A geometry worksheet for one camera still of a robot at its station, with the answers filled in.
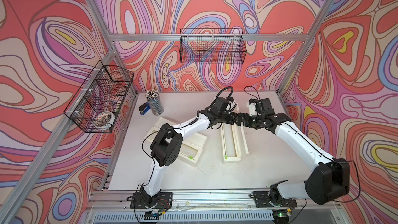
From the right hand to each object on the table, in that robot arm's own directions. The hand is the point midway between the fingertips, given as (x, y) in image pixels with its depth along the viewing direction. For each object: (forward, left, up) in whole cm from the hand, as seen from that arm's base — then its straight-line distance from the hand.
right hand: (241, 124), depth 83 cm
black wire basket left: (+3, +73, +15) cm, 75 cm away
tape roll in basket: (-1, +68, +12) cm, 69 cm away
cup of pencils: (+20, +51, -1) cm, 54 cm away
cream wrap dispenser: (-5, +4, -9) cm, 11 cm away
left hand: (+4, 0, -1) cm, 4 cm away
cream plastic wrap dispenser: (-7, +27, -8) cm, 29 cm away
